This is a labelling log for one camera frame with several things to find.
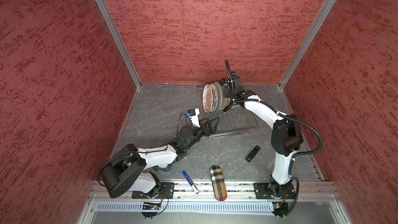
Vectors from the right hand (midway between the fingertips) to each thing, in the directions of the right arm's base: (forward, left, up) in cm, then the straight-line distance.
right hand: (228, 90), depth 94 cm
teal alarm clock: (-41, +37, -13) cm, 57 cm away
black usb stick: (-34, -11, -17) cm, 39 cm away
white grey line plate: (-2, +6, +1) cm, 6 cm away
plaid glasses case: (-49, +10, -15) cm, 52 cm away
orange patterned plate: (-5, +9, -1) cm, 10 cm away
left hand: (-23, +10, +2) cm, 25 cm away
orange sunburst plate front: (+2, +13, -9) cm, 16 cm away
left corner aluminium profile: (+27, +66, +14) cm, 73 cm away
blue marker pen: (-47, +23, -16) cm, 55 cm away
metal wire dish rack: (-12, -3, -17) cm, 21 cm away
